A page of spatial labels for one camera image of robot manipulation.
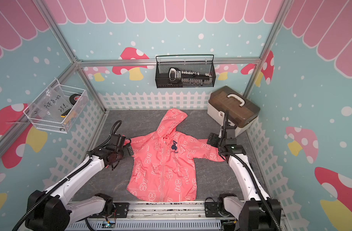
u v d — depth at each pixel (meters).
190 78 0.88
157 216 0.73
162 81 0.86
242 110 0.95
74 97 0.80
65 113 0.66
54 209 0.39
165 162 0.91
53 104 0.69
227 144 0.61
